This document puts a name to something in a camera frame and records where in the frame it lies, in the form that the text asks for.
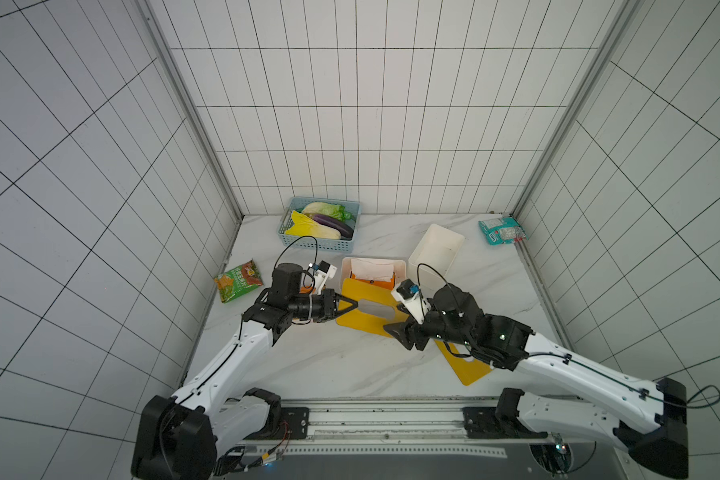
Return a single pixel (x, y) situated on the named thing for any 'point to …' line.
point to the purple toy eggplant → (344, 230)
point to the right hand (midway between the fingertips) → (382, 323)
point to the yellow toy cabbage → (306, 226)
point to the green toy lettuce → (328, 209)
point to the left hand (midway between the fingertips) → (351, 311)
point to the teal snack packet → (502, 230)
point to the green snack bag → (238, 281)
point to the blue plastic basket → (320, 223)
